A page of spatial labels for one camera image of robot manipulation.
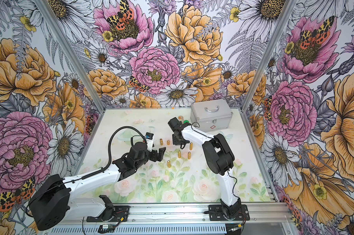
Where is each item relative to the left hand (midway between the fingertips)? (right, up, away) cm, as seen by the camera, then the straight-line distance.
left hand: (157, 149), depth 85 cm
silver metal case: (+34, +20, +16) cm, 43 cm away
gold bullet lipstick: (0, +3, +14) cm, 14 cm away
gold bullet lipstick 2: (+5, +2, +16) cm, 17 cm away
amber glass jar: (+13, +18, +18) cm, 29 cm away
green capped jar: (+17, +16, +17) cm, 29 cm away
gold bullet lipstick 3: (+20, 0, +10) cm, 22 cm away
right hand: (+13, +1, +12) cm, 18 cm away
